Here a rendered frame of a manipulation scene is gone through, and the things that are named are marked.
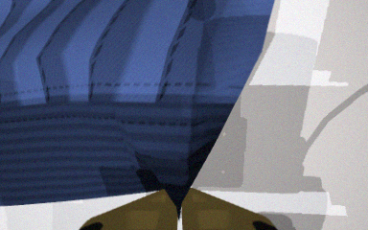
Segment blue striped cloth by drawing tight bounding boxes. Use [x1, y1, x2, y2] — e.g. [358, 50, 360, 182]
[0, 0, 275, 220]

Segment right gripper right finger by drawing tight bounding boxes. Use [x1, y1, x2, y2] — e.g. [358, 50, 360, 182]
[181, 188, 275, 230]

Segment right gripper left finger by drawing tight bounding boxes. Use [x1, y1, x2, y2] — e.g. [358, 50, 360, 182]
[80, 189, 178, 230]

